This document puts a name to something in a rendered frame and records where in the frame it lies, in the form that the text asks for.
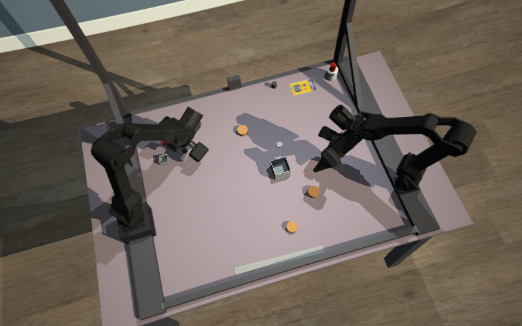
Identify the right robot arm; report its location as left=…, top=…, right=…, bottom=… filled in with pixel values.
left=91, top=107, right=203, bottom=232

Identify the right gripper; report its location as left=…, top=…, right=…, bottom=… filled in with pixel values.
left=162, top=116, right=209, bottom=162

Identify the wooden disc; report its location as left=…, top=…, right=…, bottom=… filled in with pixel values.
left=286, top=221, right=298, bottom=233
left=307, top=185, right=319, bottom=198
left=237, top=125, right=248, bottom=136

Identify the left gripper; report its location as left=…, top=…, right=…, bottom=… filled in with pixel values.
left=313, top=131, right=357, bottom=173

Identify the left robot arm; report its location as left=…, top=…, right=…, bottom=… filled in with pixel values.
left=329, top=105, right=476, bottom=195

